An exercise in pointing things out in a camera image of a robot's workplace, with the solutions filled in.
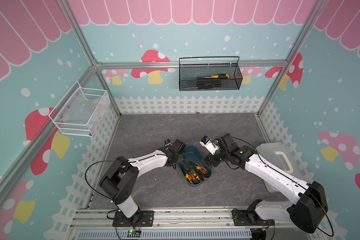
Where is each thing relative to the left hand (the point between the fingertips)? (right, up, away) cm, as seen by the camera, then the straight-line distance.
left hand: (178, 160), depth 91 cm
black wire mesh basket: (+20, +54, +3) cm, 58 cm away
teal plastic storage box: (+9, +3, +5) cm, 11 cm away
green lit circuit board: (-21, -32, -19) cm, 43 cm away
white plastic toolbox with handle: (+55, +5, -8) cm, 56 cm away
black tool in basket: (+17, +47, -2) cm, 50 cm away
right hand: (+16, +5, -11) cm, 20 cm away
